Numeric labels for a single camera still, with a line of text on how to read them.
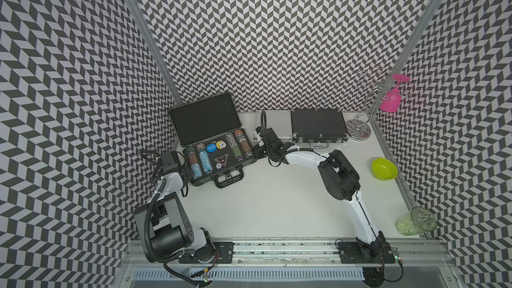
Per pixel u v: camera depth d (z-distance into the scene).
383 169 0.95
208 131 1.03
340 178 0.57
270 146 0.78
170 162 0.69
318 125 1.05
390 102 0.94
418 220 0.84
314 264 0.72
